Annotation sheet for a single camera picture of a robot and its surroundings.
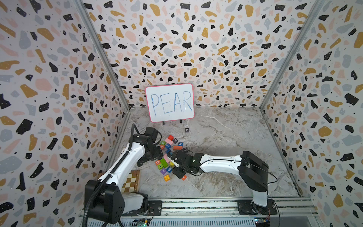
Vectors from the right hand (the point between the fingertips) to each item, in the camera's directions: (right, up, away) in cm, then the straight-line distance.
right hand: (175, 170), depth 83 cm
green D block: (-10, +14, +14) cm, 22 cm away
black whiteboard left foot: (-12, +28, +26) cm, 40 cm away
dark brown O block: (+5, +10, +12) cm, 16 cm away
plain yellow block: (-3, +2, +4) cm, 5 cm away
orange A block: (+5, -5, 0) cm, 7 cm away
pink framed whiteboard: (-5, +43, +21) cm, 48 cm away
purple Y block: (-8, -1, +2) cm, 8 cm away
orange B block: (-11, +11, +14) cm, 21 cm away
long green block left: (-8, +3, +7) cm, 11 cm away
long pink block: (-6, +14, +17) cm, 23 cm away
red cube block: (-5, +17, +17) cm, 25 cm away
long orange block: (0, +11, +14) cm, 18 cm away
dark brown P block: (+6, +22, +23) cm, 32 cm away
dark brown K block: (-2, +15, +17) cm, 22 cm away
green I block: (-10, +1, +4) cm, 11 cm away
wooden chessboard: (-24, -6, -4) cm, 25 cm away
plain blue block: (-7, +8, +14) cm, 18 cm away
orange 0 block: (-12, +3, +6) cm, 14 cm away
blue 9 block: (-4, -1, +4) cm, 6 cm away
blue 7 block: (-7, +12, +14) cm, 19 cm away
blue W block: (+2, +13, +14) cm, 20 cm away
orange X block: (-5, -5, 0) cm, 7 cm away
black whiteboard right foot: (+1, +29, +28) cm, 41 cm away
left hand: (-11, +8, -2) cm, 14 cm away
